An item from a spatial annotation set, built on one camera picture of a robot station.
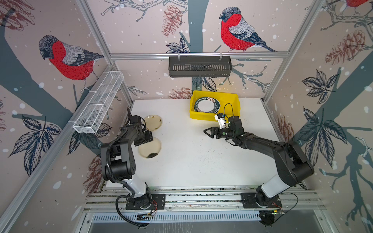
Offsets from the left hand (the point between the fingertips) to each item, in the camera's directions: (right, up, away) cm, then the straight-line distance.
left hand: (148, 136), depth 94 cm
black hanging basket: (+35, +50, +9) cm, 61 cm away
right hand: (+39, +5, -6) cm, 40 cm away
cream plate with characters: (-1, +8, +14) cm, 16 cm away
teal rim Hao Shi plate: (+42, +22, +16) cm, 49 cm away
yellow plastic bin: (+60, +22, +20) cm, 67 cm away
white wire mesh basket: (-24, +29, -9) cm, 39 cm away
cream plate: (+2, -8, -3) cm, 9 cm away
